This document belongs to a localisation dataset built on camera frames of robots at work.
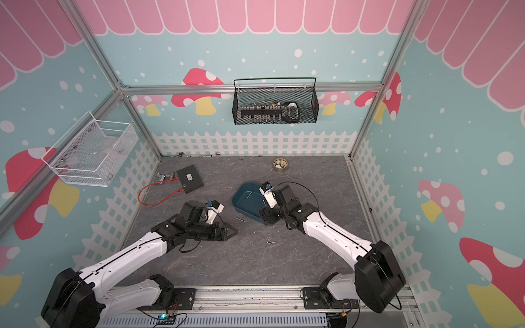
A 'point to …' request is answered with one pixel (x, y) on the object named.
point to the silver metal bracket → (161, 178)
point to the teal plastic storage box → (247, 199)
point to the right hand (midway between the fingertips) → (267, 206)
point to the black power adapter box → (189, 178)
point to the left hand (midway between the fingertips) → (229, 235)
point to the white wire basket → (92, 152)
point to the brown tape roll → (280, 165)
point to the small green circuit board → (165, 319)
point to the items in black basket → (262, 111)
